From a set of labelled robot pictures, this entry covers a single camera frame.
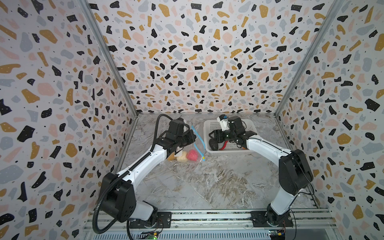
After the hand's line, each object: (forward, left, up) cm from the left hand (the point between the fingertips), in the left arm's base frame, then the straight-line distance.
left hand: (197, 133), depth 80 cm
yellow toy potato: (-5, +16, -17) cm, 24 cm away
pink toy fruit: (-6, +3, -12) cm, 14 cm away
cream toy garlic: (-6, +9, -17) cm, 20 cm away
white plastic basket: (+17, -37, -14) cm, 43 cm away
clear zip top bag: (0, 0, -12) cm, 12 cm away
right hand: (+5, -8, -5) cm, 11 cm away
